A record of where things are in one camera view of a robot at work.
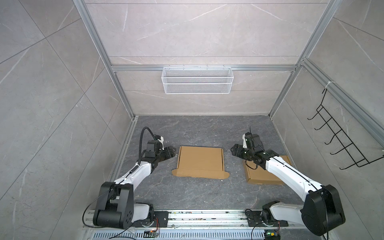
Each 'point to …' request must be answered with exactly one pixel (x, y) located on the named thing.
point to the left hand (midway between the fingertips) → (172, 147)
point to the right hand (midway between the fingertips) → (234, 149)
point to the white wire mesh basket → (196, 80)
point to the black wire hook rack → (348, 145)
